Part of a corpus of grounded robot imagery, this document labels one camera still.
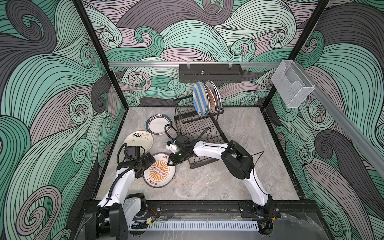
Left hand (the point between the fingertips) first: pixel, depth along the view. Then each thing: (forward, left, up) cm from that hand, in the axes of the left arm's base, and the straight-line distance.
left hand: (149, 161), depth 86 cm
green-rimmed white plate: (+31, +2, -4) cm, 31 cm away
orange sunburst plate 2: (-6, -6, -3) cm, 9 cm away
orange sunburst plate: (+21, -35, +30) cm, 51 cm away
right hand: (-2, -10, -3) cm, 11 cm away
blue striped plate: (+29, -30, +25) cm, 48 cm away
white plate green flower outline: (+23, -40, +28) cm, 54 cm away
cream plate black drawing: (+18, +11, -4) cm, 22 cm away
